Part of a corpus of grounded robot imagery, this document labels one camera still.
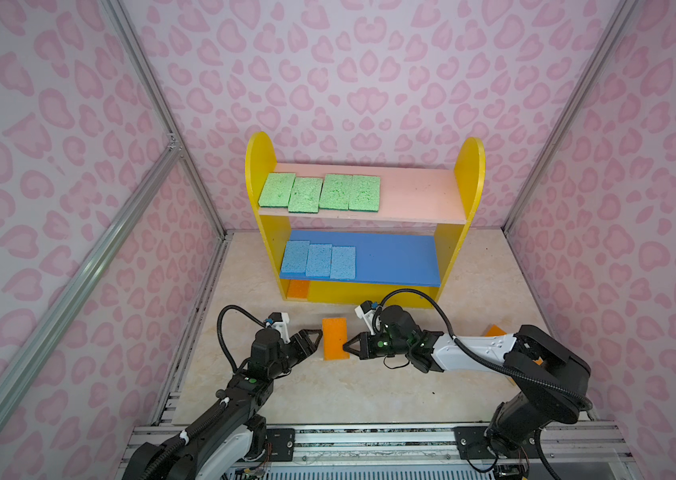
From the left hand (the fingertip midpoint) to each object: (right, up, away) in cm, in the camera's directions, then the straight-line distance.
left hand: (320, 333), depth 83 cm
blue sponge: (-9, +21, +10) cm, 25 cm away
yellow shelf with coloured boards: (+14, +29, +35) cm, 48 cm away
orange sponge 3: (-9, +10, +17) cm, 22 cm away
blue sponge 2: (-1, +19, +7) cm, 21 cm away
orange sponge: (+4, -1, -3) cm, 5 cm away
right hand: (+7, -3, -4) cm, 9 cm away
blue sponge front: (+6, +19, +8) cm, 22 cm away
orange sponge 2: (+40, +4, -33) cm, 52 cm away
